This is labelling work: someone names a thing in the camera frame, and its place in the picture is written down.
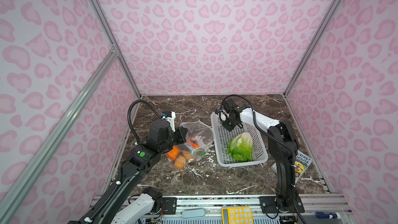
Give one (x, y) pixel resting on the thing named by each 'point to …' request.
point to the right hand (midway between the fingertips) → (229, 123)
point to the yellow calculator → (237, 215)
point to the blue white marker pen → (332, 215)
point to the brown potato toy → (180, 162)
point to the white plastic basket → (222, 138)
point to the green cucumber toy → (201, 153)
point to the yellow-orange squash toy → (187, 154)
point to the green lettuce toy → (240, 148)
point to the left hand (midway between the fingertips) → (188, 127)
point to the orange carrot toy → (194, 145)
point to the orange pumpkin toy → (172, 155)
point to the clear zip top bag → (199, 136)
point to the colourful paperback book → (302, 163)
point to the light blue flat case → (193, 213)
